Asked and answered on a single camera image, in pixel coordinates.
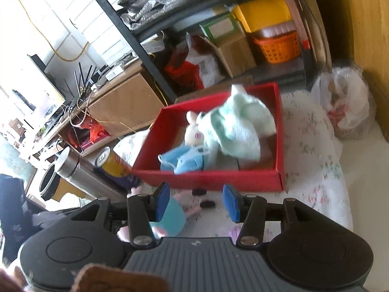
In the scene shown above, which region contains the blue face mask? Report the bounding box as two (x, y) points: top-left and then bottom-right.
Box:
(158, 144), (210, 175)

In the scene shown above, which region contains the mint green fluffy towel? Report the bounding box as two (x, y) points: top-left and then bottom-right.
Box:
(196, 84), (276, 167)

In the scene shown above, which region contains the white plush mouse toy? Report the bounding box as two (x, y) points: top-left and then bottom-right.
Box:
(184, 111), (208, 147)

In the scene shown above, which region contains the pink purple fluffy towel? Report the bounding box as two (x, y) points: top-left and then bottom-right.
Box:
(228, 225), (241, 242)

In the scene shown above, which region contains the red cardboard box tray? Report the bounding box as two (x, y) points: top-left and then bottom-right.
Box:
(133, 82), (285, 192)

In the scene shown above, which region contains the yellow purple drink can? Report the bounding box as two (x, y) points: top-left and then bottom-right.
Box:
(94, 146), (141, 192)

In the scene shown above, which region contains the brown furry glove cuff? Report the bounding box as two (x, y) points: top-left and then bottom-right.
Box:
(71, 264), (170, 292)

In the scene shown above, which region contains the stainless steel thermos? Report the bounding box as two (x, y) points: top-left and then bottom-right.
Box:
(54, 147), (127, 203)

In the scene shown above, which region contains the wooden tv cabinet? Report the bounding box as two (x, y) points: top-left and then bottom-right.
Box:
(22, 59), (166, 159)

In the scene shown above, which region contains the wooden board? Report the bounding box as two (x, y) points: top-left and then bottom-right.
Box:
(175, 76), (254, 104)

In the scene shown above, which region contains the red white plastic bag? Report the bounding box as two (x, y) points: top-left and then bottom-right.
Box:
(164, 32), (225, 90)

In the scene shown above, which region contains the brown cardboard box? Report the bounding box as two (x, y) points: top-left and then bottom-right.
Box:
(203, 31), (256, 78)

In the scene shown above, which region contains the orange plastic basket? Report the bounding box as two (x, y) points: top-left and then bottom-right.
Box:
(253, 31), (301, 64)

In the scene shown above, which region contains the black metal shelf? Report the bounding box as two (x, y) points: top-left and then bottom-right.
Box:
(95, 0), (330, 102)

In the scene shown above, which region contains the green framed box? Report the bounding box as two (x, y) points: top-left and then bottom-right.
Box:
(199, 13), (239, 42)

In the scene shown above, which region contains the yellow box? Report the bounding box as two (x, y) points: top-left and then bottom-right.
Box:
(232, 0), (292, 33)

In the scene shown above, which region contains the wooden wardrobe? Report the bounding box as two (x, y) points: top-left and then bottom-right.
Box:
(304, 0), (388, 136)

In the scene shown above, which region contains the yellow cable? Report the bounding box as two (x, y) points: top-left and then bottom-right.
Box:
(10, 0), (90, 63)

